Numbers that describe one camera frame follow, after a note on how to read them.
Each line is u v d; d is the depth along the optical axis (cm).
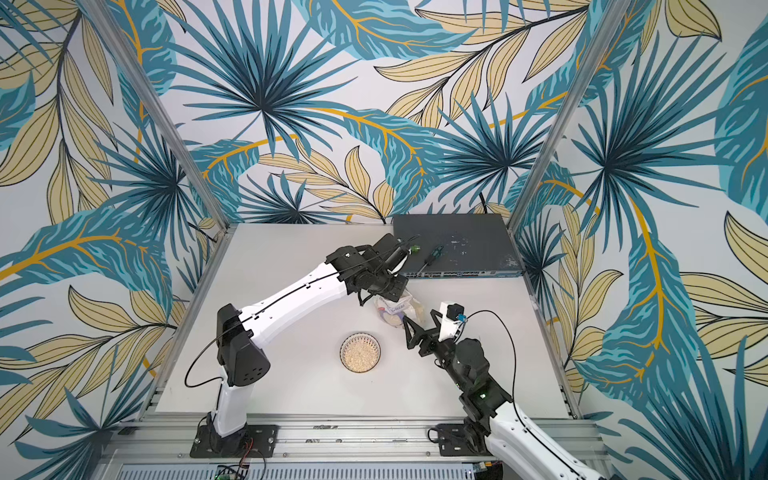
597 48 74
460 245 110
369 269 56
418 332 68
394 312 80
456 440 74
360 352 83
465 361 59
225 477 71
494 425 56
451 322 66
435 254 103
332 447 74
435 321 79
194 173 101
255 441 72
